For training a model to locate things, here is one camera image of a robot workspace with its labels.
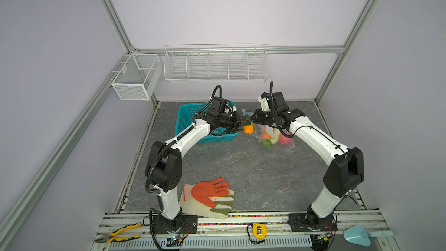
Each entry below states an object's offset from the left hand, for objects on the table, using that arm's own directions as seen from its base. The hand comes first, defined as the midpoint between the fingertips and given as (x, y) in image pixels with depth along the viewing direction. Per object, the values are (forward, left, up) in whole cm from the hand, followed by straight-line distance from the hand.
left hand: (251, 126), depth 80 cm
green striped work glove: (-28, +28, -22) cm, 46 cm away
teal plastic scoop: (-43, -40, -20) cm, 62 cm away
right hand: (+6, -1, -1) cm, 6 cm away
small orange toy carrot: (+2, -9, -12) cm, 15 cm away
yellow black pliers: (-37, +62, -20) cm, 75 cm away
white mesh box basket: (+39, +62, +1) cm, 74 cm away
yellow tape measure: (-39, 0, -19) cm, 44 cm away
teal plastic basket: (+26, +35, -16) cm, 47 cm away
